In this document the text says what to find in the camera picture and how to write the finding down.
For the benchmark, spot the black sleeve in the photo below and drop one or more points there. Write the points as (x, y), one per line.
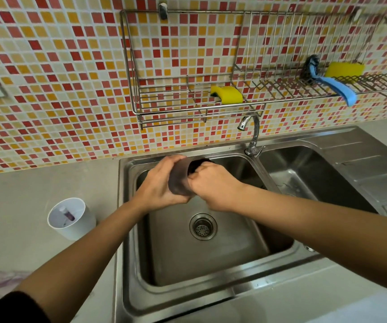
(11, 309)

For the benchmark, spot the metal sink drain strainer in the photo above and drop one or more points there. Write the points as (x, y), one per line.
(203, 227)

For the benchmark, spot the metal rack wall hook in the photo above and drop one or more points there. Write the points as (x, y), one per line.
(357, 15)
(163, 11)

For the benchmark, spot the large yellow sponge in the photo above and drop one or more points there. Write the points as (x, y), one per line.
(345, 70)

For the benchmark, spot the black cloth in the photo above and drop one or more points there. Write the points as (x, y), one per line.
(195, 164)

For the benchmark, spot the small yellow sponge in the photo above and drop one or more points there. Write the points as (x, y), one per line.
(228, 95)

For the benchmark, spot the round metal sink cap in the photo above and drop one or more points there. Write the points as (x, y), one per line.
(309, 248)

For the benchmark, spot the person's left forearm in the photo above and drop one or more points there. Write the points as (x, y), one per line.
(79, 259)

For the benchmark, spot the white blender base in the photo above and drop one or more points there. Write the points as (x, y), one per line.
(79, 227)

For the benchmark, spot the stainless steel double sink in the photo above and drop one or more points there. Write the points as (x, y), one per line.
(213, 262)

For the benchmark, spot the person's right forearm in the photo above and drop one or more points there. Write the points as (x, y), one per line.
(331, 228)

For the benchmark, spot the chrome faucet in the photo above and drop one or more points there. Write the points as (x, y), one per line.
(255, 131)

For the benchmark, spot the person's right hand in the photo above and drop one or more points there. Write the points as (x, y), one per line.
(217, 188)

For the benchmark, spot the person's left hand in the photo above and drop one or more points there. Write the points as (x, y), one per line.
(154, 188)

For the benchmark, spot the clear blender cup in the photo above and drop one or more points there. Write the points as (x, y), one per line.
(179, 178)

